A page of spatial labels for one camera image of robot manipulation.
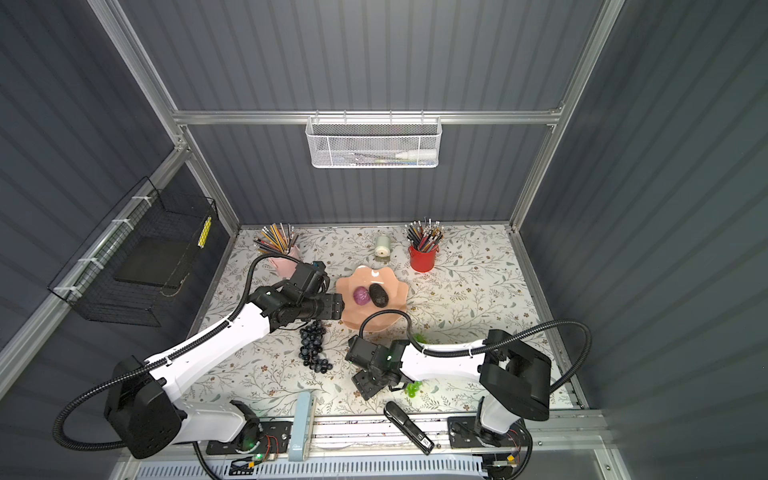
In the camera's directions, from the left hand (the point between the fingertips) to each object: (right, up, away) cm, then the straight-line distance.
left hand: (333, 304), depth 82 cm
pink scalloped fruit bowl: (+6, +6, +20) cm, 22 cm away
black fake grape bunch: (-7, -13, +3) cm, 15 cm away
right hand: (+10, -22, -1) cm, 24 cm away
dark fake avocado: (+12, +1, +12) cm, 17 cm away
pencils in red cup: (+27, +20, +12) cm, 36 cm away
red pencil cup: (+27, +11, +25) cm, 38 cm away
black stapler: (+21, -29, -10) cm, 37 cm away
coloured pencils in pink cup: (-23, +19, +19) cm, 36 cm away
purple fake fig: (+6, +1, +12) cm, 14 cm away
